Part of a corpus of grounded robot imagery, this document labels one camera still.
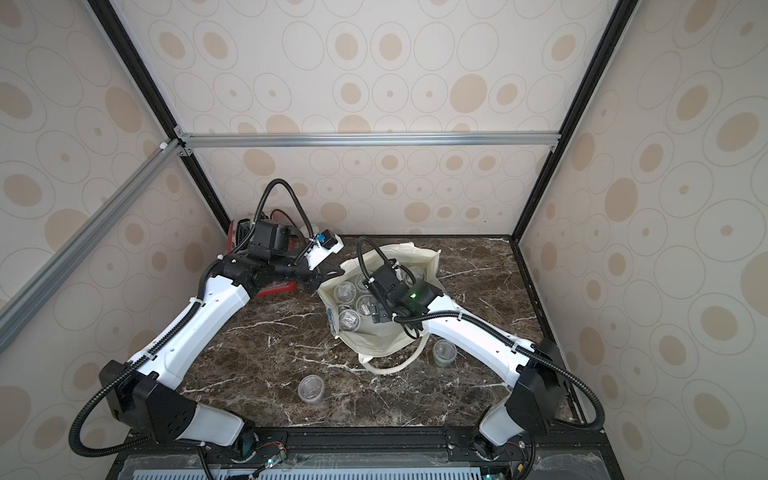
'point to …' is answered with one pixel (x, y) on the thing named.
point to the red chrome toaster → (239, 231)
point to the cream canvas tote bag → (384, 346)
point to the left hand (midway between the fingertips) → (348, 268)
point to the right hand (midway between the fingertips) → (404, 300)
